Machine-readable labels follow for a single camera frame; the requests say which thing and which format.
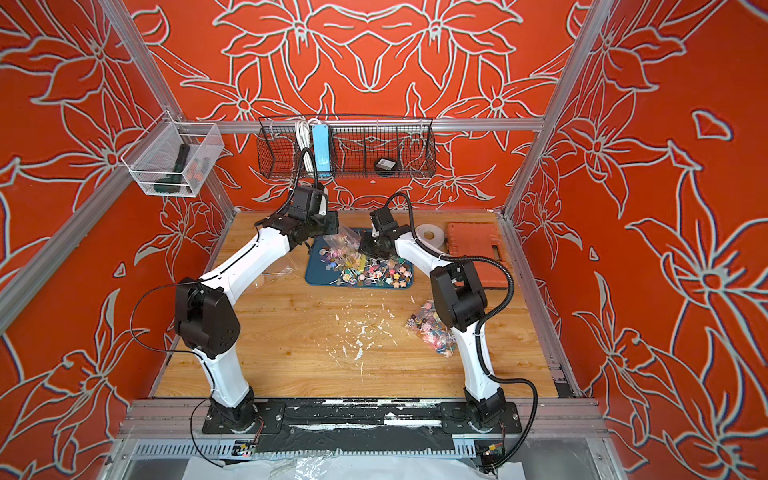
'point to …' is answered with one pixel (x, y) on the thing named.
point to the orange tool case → (478, 239)
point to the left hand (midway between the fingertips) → (335, 216)
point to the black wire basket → (360, 147)
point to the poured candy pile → (393, 271)
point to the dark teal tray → (317, 273)
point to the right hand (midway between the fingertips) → (362, 244)
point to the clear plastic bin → (173, 158)
